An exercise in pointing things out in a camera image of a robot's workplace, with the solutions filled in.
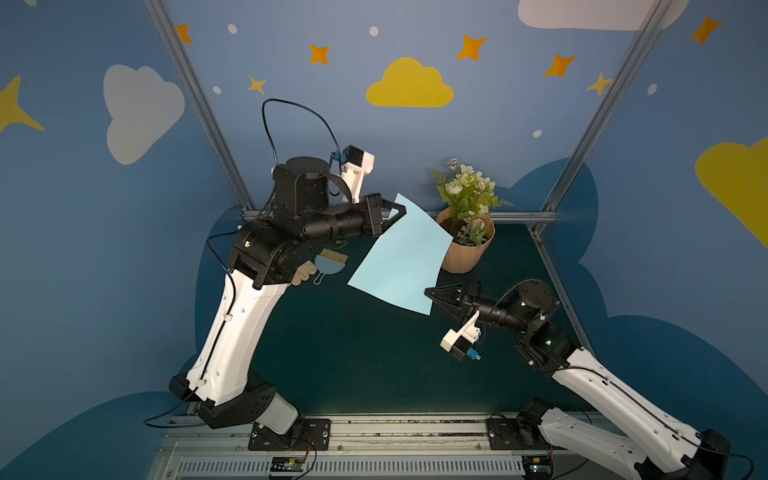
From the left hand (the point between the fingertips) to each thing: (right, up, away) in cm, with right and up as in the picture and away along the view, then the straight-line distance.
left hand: (404, 204), depth 52 cm
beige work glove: (-34, -16, +55) cm, 66 cm away
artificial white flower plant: (+23, +9, +38) cm, 46 cm away
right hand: (+7, -13, +8) cm, 17 cm away
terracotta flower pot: (+24, -4, +43) cm, 50 cm away
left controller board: (-28, -61, +20) cm, 70 cm away
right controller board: (+34, -62, +21) cm, 74 cm away
